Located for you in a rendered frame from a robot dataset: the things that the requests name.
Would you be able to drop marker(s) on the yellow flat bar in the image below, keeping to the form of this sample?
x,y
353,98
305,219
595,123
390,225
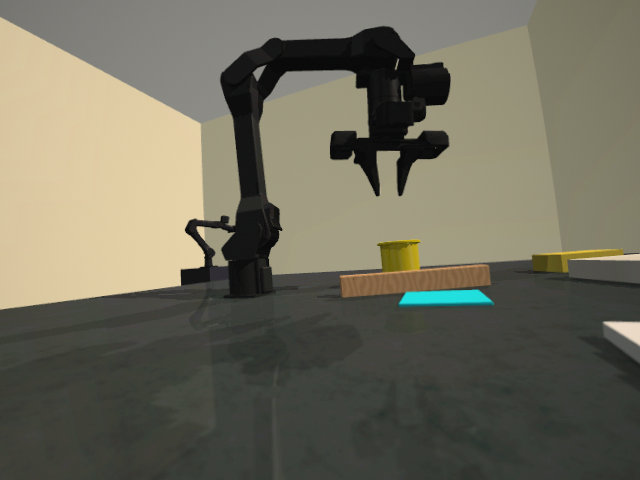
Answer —
x,y
557,262

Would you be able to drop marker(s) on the cream square block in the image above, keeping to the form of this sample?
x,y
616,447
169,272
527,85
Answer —
x,y
625,335

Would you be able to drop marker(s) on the yellow plastic cup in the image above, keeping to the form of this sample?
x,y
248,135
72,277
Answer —
x,y
399,255

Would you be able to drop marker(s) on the cream rectangular block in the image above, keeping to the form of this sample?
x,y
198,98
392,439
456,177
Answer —
x,y
623,268

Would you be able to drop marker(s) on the brown wooden plank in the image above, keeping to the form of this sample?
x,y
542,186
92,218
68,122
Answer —
x,y
413,281

